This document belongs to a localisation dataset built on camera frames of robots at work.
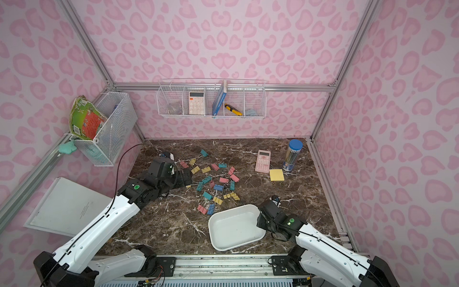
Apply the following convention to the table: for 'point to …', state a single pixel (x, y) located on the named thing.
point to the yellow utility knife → (233, 110)
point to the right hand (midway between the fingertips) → (259, 219)
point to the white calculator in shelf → (196, 105)
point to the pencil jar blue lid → (295, 144)
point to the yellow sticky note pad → (277, 174)
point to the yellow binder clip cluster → (232, 194)
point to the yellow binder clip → (206, 170)
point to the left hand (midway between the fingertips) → (183, 172)
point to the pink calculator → (263, 161)
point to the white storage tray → (233, 227)
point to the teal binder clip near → (207, 195)
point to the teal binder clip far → (204, 153)
